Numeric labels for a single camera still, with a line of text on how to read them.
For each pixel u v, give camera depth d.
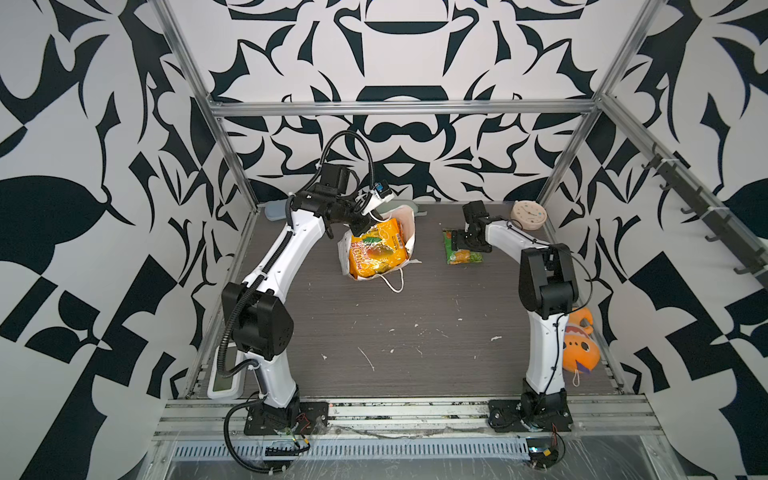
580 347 0.77
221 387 0.75
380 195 0.70
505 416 0.74
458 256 1.02
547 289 0.58
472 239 0.90
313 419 0.74
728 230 0.55
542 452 0.71
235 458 0.67
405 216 0.85
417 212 1.16
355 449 0.65
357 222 0.73
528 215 1.15
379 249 0.85
